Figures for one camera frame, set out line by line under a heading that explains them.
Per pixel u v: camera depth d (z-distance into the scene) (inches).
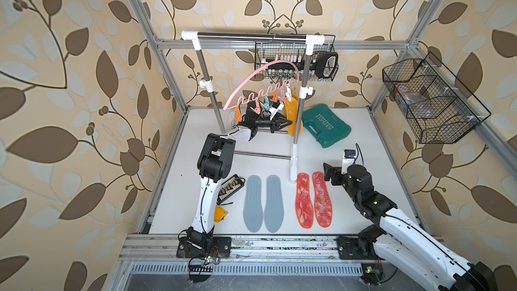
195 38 23.9
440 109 28.5
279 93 30.9
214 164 24.0
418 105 27.7
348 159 27.3
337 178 28.5
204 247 25.7
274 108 33.3
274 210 33.0
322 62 32.5
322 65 33.1
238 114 34.0
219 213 32.2
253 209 33.3
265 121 34.4
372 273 28.3
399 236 20.2
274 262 28.4
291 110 34.1
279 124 35.0
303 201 33.5
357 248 27.1
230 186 35.0
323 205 33.2
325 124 42.4
